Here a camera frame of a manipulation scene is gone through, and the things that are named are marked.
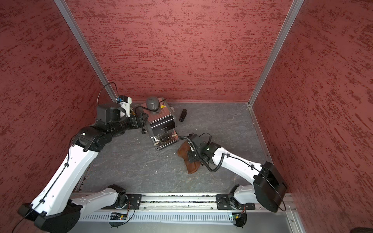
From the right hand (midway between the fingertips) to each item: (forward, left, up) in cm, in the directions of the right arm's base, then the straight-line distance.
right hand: (190, 158), depth 82 cm
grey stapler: (+37, +5, -5) cm, 38 cm away
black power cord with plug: (+20, +31, 0) cm, 37 cm away
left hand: (+10, +24, +26) cm, 36 cm away
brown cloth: (+4, +4, +3) cm, 7 cm away
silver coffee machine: (+13, +15, +19) cm, 27 cm away
